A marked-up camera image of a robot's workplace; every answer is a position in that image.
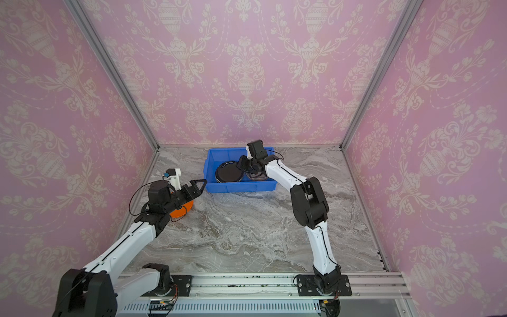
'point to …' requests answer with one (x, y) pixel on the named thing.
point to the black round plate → (229, 172)
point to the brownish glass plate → (258, 176)
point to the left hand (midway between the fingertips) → (202, 185)
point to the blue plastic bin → (214, 157)
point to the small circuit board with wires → (164, 305)
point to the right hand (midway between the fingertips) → (237, 165)
